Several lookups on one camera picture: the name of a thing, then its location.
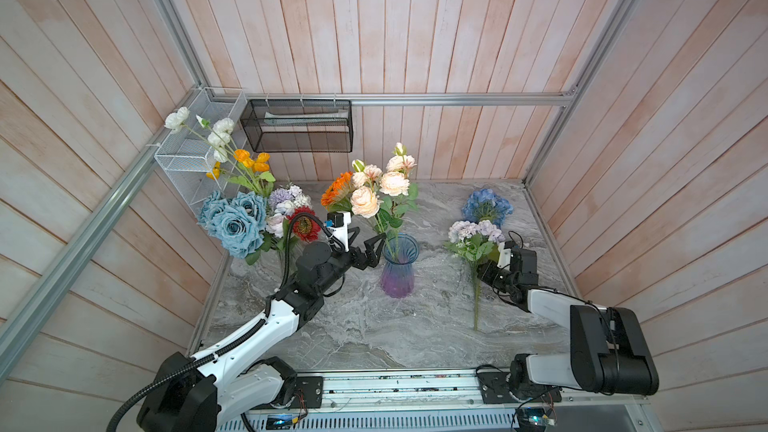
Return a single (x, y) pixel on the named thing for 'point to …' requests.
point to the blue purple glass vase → (399, 254)
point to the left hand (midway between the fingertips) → (373, 237)
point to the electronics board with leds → (535, 418)
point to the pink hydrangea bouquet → (476, 243)
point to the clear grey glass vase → (289, 255)
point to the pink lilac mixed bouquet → (283, 201)
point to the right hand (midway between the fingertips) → (477, 264)
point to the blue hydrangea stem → (484, 205)
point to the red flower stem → (304, 226)
